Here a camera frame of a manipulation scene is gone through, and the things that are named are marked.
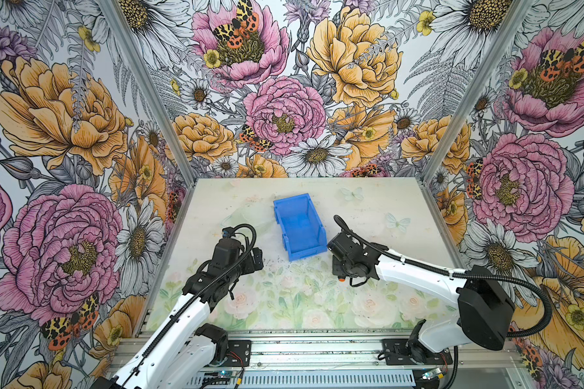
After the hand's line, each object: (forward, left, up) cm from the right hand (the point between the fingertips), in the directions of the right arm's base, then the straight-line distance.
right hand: (341, 272), depth 84 cm
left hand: (+2, +31, +5) cm, 32 cm away
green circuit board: (-27, +37, -6) cm, 46 cm away
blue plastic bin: (+23, +12, -8) cm, 27 cm away
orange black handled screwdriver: (-3, 0, +2) cm, 3 cm away
